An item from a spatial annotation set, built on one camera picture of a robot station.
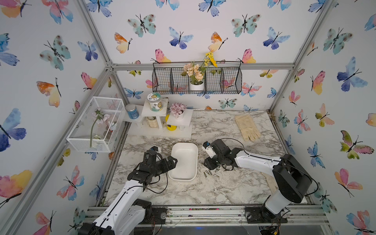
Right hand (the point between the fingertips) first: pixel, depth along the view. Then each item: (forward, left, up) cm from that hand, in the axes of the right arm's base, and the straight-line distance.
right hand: (207, 161), depth 88 cm
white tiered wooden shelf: (+26, +49, -3) cm, 56 cm away
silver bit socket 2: (-5, -1, -5) cm, 7 cm away
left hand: (-3, +20, +4) cm, 20 cm away
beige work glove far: (+29, -30, -5) cm, 42 cm away
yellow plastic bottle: (+23, +26, +1) cm, 35 cm away
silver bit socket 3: (-6, -4, -5) cm, 9 cm away
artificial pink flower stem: (+8, +56, +26) cm, 62 cm away
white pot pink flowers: (+22, +19, +20) cm, 35 cm away
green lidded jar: (+23, +32, +25) cm, 46 cm away
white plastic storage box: (-4, +13, -5) cm, 14 cm away
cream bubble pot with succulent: (+26, +39, +2) cm, 47 cm away
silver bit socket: (-6, +1, -5) cm, 8 cm away
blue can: (+22, +46, +18) cm, 54 cm away
